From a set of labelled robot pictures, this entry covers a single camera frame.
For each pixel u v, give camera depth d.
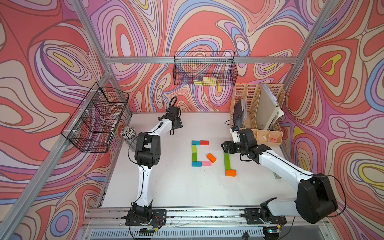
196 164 0.91
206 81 0.82
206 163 0.91
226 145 0.78
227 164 0.91
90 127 0.73
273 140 1.00
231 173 0.87
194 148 0.99
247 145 0.65
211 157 0.93
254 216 0.73
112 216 0.75
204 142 1.02
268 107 0.87
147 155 0.59
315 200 0.41
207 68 0.96
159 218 0.72
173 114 0.84
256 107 1.01
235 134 0.77
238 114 1.02
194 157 0.95
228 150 0.80
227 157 0.93
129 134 0.84
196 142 1.02
